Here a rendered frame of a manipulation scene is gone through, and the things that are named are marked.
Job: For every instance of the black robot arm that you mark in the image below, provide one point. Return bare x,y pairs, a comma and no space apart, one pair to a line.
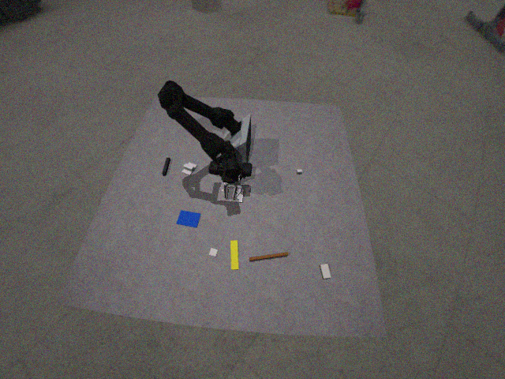
173,100

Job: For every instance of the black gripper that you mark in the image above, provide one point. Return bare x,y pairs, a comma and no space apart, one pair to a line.
245,168

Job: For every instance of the yellow flat bar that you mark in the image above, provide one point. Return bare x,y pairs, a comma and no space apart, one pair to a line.
234,254

